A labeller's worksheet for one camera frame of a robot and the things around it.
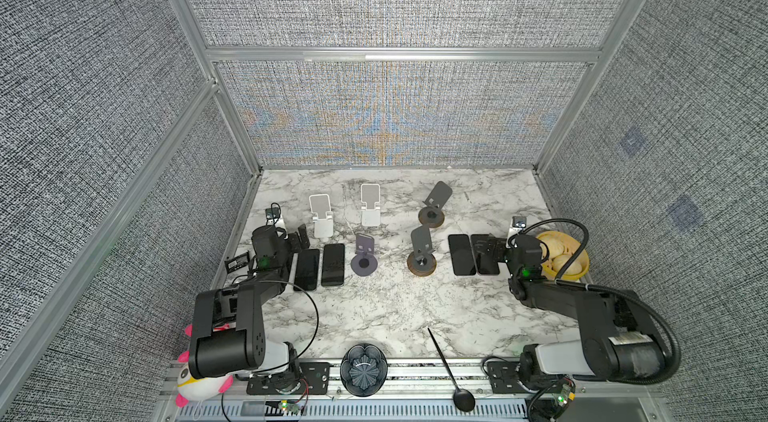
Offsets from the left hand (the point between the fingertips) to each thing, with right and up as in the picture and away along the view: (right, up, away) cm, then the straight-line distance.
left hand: (293, 224), depth 92 cm
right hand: (+66, -1, 0) cm, 66 cm away
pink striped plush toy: (-17, -36, -23) cm, 46 cm away
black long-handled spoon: (+46, -39, -22) cm, 65 cm away
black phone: (+4, -14, 0) cm, 15 cm away
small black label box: (-17, -12, 0) cm, 21 cm away
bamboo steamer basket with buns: (+81, -7, -1) cm, 82 cm away
